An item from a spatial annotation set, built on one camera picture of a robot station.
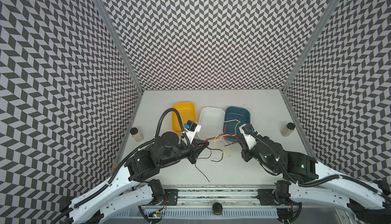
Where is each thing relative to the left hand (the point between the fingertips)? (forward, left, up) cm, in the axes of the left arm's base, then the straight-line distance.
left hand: (207, 144), depth 59 cm
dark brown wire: (+1, -2, -24) cm, 24 cm away
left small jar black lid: (+14, +39, -18) cm, 45 cm away
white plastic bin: (+32, -4, -33) cm, 46 cm away
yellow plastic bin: (+37, +13, -30) cm, 49 cm away
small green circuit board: (-21, +23, -26) cm, 41 cm away
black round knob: (-19, -4, -20) cm, 28 cm away
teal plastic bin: (+31, -19, -29) cm, 46 cm away
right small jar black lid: (+18, -48, -23) cm, 56 cm away
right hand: (+5, -14, -4) cm, 15 cm away
